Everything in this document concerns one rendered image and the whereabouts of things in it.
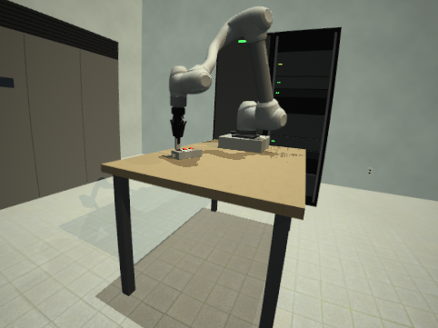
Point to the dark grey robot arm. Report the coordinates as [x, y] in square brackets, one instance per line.
[251, 24]

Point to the white power strip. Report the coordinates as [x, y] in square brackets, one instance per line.
[185, 153]

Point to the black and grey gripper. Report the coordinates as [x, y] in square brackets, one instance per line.
[180, 123]

